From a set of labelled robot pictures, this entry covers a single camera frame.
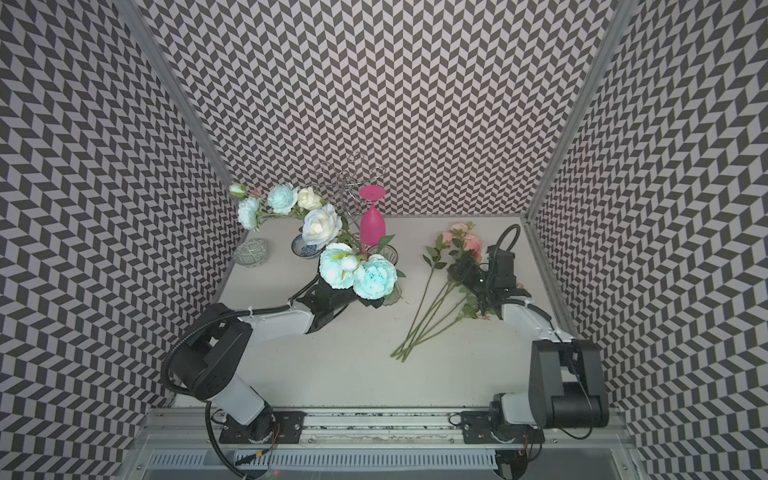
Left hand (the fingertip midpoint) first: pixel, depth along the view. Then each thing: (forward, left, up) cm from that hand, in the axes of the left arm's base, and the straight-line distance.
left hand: (381, 279), depth 88 cm
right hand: (+1, -23, 0) cm, 23 cm away
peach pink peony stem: (-7, -26, -7) cm, 28 cm away
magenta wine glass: (+10, +2, +12) cm, 16 cm away
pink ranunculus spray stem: (-3, -20, -10) cm, 22 cm away
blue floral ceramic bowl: (+19, +30, -9) cm, 37 cm away
